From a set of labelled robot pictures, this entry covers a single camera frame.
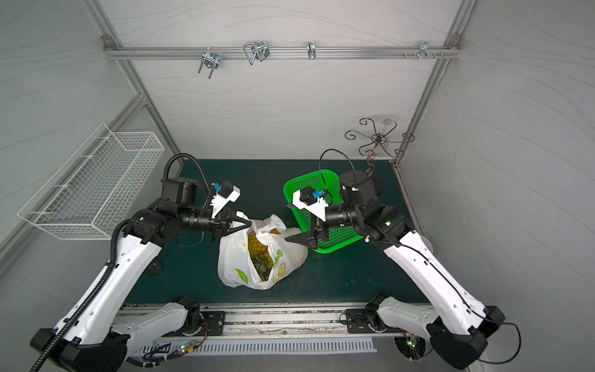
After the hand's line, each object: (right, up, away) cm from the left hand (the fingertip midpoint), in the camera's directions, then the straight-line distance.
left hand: (248, 225), depth 62 cm
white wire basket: (-49, +8, +6) cm, 50 cm away
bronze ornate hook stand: (+43, +28, +24) cm, 57 cm away
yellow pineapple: (+1, -13, +14) cm, 19 cm away
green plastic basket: (+26, +12, +43) cm, 52 cm away
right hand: (+12, +3, -4) cm, 13 cm away
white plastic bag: (-5, -13, +4) cm, 14 cm away
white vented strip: (-4, -39, +8) cm, 40 cm away
